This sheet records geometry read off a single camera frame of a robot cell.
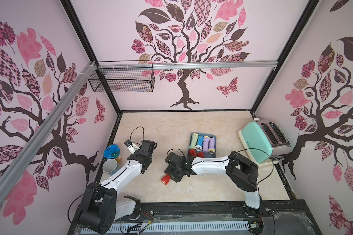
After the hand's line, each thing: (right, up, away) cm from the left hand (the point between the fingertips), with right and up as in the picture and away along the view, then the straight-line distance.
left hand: (139, 153), depth 87 cm
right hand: (+15, -12, -4) cm, 20 cm away
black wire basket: (-40, +72, +75) cm, 112 cm away
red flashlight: (+33, -1, +6) cm, 34 cm away
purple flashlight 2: (+46, +1, +7) cm, 46 cm away
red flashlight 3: (+17, -14, -6) cm, 23 cm away
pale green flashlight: (+35, +7, +11) cm, 37 cm away
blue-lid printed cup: (-16, +1, -1) cm, 16 cm away
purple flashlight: (+43, +6, +10) cm, 44 cm away
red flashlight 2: (+38, -2, +5) cm, 39 cm away
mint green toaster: (+73, +8, -7) cm, 73 cm away
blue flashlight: (+38, +3, +8) cm, 38 cm away
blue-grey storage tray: (+42, -2, +7) cm, 43 cm away
